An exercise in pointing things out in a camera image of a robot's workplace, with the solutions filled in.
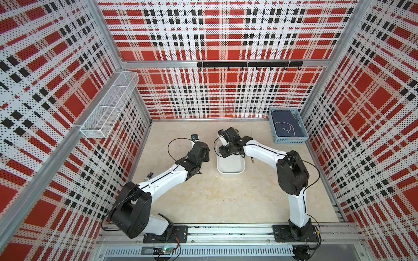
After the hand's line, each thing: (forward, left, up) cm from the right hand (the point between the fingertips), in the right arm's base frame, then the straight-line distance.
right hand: (225, 149), depth 95 cm
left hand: (-4, +12, +5) cm, 14 cm away
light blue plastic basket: (+10, -42, -5) cm, 44 cm away
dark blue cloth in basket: (+21, -42, -1) cm, 47 cm away
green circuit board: (-49, +29, -6) cm, 57 cm away
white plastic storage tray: (-6, -5, -7) cm, 10 cm away
